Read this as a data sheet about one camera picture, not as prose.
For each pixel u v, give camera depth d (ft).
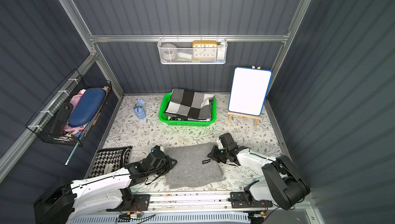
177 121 3.22
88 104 2.24
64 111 2.14
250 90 2.95
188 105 3.45
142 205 2.39
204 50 2.92
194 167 2.65
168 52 2.76
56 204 1.34
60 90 2.32
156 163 2.11
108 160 2.72
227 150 2.28
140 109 3.30
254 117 3.24
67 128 2.12
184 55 3.02
